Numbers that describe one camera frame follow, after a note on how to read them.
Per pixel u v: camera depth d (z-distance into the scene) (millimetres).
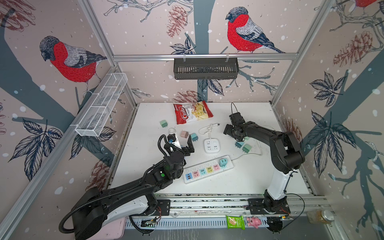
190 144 685
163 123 1070
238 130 730
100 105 778
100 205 413
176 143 637
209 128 1029
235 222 684
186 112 1095
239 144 947
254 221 679
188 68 1067
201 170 835
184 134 1010
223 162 819
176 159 552
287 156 504
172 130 1045
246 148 930
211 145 944
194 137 985
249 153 925
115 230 659
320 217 635
